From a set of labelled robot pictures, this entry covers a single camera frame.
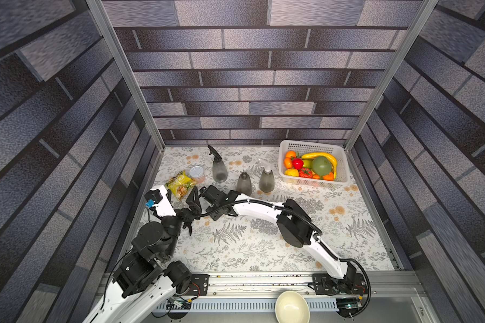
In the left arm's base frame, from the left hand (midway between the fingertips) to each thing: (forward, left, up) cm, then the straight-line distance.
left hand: (185, 189), depth 61 cm
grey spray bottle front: (+24, -30, -31) cm, 49 cm away
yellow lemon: (+28, -43, -28) cm, 58 cm away
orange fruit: (+42, -44, -28) cm, 67 cm away
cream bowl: (-27, -36, -34) cm, 56 cm away
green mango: (+28, -56, -21) cm, 66 cm away
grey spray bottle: (+20, -18, -27) cm, 38 cm away
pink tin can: (+27, +6, -28) cm, 40 cm away
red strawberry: (+28, -50, -27) cm, 64 cm away
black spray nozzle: (+28, -5, -16) cm, 33 cm away
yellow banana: (+37, -55, -24) cm, 71 cm away
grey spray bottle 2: (+30, -6, -31) cm, 43 cm away
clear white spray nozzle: (+23, -27, -15) cm, 39 cm away
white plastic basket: (+29, -69, -25) cm, 79 cm away
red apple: (+32, -46, -24) cm, 61 cm away
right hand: (+11, -3, -33) cm, 35 cm away
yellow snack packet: (+22, +14, -30) cm, 39 cm away
